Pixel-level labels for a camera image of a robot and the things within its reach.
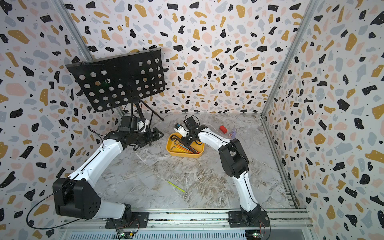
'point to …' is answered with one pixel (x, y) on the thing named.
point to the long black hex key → (174, 135)
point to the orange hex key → (185, 149)
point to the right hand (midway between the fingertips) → (183, 140)
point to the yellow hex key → (181, 149)
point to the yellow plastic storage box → (173, 152)
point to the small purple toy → (234, 134)
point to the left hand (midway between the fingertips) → (158, 136)
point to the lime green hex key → (176, 186)
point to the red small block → (223, 129)
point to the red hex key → (193, 150)
